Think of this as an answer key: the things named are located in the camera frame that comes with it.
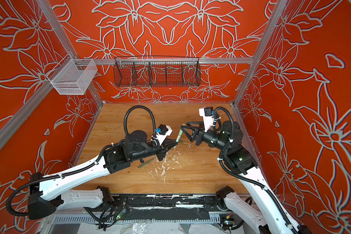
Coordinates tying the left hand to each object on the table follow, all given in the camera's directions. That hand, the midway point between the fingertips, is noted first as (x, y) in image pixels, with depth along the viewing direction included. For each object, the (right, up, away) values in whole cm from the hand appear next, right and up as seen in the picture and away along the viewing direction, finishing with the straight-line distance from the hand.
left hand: (176, 140), depth 62 cm
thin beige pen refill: (+9, -8, +33) cm, 35 cm away
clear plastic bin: (-67, +36, +29) cm, 81 cm away
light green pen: (+1, +2, -2) cm, 3 cm away
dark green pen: (-18, -17, +24) cm, 35 cm away
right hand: (+3, +7, -4) cm, 9 cm away
